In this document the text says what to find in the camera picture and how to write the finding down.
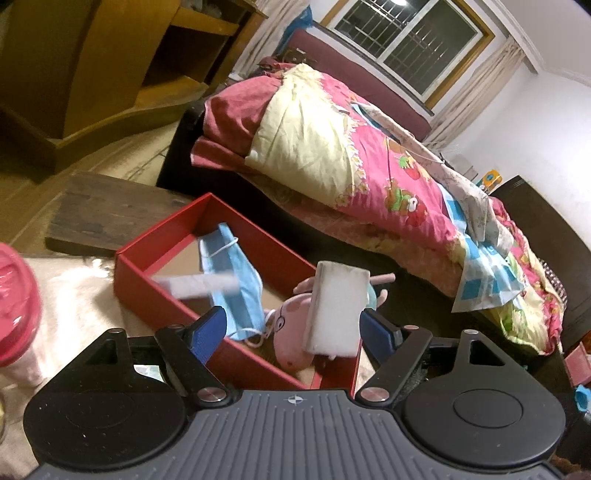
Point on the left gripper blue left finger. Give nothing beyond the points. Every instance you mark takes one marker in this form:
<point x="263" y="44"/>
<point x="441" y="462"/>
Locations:
<point x="205" y="334"/>

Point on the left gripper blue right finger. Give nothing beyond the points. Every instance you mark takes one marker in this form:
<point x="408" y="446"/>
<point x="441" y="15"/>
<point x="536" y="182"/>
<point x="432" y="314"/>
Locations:
<point x="381" y="339"/>

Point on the white sponge block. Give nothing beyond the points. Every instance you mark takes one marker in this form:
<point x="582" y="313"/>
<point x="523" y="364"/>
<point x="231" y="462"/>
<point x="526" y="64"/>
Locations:
<point x="338" y="297"/>

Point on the blue face mask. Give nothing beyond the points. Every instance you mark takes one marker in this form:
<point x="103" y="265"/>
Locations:
<point x="220" y="253"/>

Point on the white sponge in box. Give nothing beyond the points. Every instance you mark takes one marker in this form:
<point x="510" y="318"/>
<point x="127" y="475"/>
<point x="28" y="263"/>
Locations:
<point x="199" y="285"/>

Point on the red cardboard box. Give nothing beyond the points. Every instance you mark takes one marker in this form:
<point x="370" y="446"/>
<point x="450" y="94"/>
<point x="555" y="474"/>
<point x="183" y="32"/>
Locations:
<point x="169" y="248"/>

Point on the pink pig plush toy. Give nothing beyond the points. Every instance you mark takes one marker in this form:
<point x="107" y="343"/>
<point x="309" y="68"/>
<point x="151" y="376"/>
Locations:
<point x="290" y="321"/>

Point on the blue patchwork sheet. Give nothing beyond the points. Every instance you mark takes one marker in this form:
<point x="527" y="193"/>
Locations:
<point x="487" y="280"/>

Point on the dark wooden board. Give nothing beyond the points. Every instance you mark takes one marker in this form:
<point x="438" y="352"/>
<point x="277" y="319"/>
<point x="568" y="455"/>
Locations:
<point x="98" y="214"/>

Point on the red lidded plastic cup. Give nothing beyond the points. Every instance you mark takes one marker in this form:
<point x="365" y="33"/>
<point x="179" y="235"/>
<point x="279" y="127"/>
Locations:
<point x="20" y="320"/>

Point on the yellow toy on nightstand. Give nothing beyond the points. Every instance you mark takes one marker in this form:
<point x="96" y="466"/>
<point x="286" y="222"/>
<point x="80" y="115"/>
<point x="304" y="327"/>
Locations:
<point x="490" y="181"/>

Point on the dark wooden headboard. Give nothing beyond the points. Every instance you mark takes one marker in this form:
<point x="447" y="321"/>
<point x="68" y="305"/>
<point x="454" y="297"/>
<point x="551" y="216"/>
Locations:
<point x="553" y="240"/>

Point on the pink floral quilt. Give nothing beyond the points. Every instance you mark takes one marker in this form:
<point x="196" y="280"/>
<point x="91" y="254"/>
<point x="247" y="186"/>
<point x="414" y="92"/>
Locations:
<point x="338" y="163"/>

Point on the beige right curtain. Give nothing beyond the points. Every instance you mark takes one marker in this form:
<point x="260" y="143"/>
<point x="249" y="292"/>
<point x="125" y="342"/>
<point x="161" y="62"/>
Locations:
<point x="487" y="81"/>

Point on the beige curtain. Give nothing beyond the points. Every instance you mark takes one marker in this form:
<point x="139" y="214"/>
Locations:
<point x="279" y="15"/>
<point x="487" y="81"/>

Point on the wooden cabinet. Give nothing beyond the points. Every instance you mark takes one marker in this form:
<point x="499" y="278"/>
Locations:
<point x="78" y="75"/>

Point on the barred window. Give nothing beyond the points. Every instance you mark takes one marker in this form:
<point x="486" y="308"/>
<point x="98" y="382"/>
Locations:
<point x="425" y="45"/>

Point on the beige left curtain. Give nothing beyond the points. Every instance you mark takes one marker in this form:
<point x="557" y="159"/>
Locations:
<point x="279" y="15"/>

